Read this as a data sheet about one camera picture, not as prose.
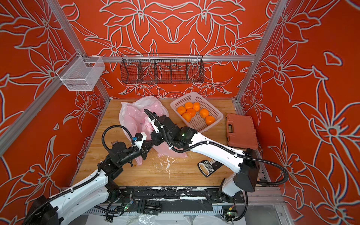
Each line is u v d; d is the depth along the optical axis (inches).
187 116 39.2
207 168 32.0
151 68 39.4
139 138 25.1
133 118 38.6
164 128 19.7
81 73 36.2
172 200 28.6
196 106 42.2
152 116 19.3
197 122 40.8
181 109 41.6
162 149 32.8
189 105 43.3
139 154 26.5
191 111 40.8
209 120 39.6
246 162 15.8
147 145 26.7
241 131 36.7
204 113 40.7
